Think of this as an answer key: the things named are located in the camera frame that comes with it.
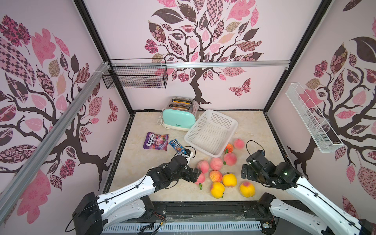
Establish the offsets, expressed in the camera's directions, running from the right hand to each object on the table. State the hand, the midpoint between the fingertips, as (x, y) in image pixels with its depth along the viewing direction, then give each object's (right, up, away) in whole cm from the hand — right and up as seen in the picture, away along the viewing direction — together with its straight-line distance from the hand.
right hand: (250, 176), depth 72 cm
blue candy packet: (-40, +11, +25) cm, 49 cm away
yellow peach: (0, -8, +3) cm, 9 cm away
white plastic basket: (-14, +21, +34) cm, 42 cm away
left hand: (-29, 0, +5) cm, 30 cm away
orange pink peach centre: (-16, -3, +7) cm, 18 cm away
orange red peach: (-6, +10, +20) cm, 23 cm away
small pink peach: (+2, +13, +22) cm, 26 cm away
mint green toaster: (-37, +34, +25) cm, 56 cm away
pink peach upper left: (-23, +2, +11) cm, 26 cm away
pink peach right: (-6, +5, +15) cm, 17 cm away
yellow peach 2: (-9, -5, +7) cm, 12 cm away
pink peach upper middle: (-15, +3, +11) cm, 19 cm away
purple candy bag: (-55, +14, +27) cm, 63 cm away
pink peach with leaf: (-25, -4, +6) cm, 26 cm away
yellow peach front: (-16, -9, +4) cm, 19 cm away
